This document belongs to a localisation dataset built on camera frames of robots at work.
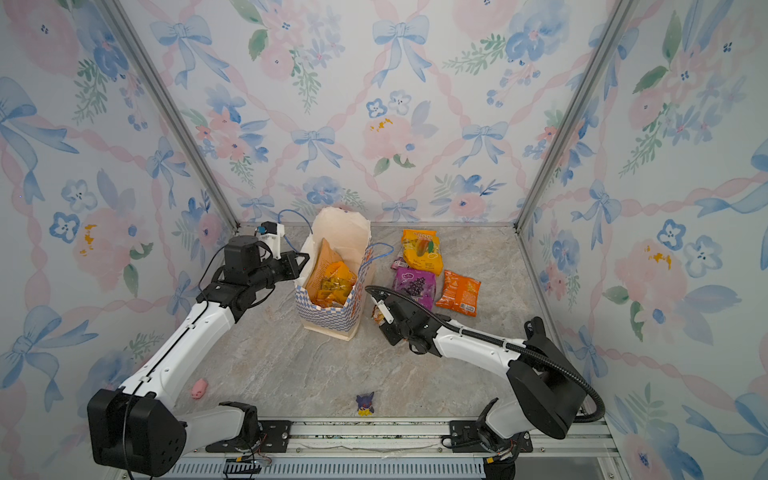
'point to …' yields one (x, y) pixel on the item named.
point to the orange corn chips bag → (459, 294)
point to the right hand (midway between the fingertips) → (387, 316)
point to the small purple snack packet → (399, 263)
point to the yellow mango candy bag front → (337, 282)
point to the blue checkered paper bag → (348, 232)
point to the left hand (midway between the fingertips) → (309, 253)
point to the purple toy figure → (365, 404)
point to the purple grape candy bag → (417, 285)
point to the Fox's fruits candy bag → (377, 315)
